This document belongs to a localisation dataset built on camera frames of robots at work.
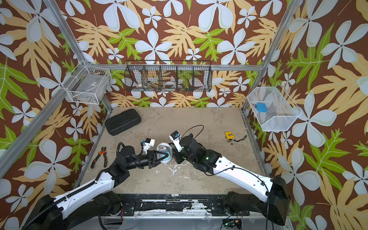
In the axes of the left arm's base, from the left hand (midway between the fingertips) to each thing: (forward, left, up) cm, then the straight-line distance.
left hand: (168, 156), depth 69 cm
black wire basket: (+56, +3, +9) cm, 56 cm away
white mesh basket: (+23, -61, +9) cm, 66 cm away
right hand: (+6, -1, -2) cm, 6 cm away
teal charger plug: (-1, 0, 0) cm, 1 cm away
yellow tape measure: (+26, -41, -20) cm, 53 cm away
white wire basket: (+41, +51, +12) cm, 67 cm away
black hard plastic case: (+35, +39, -17) cm, 55 cm away
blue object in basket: (+31, -55, +4) cm, 63 cm away
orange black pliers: (+13, +46, -22) cm, 53 cm away
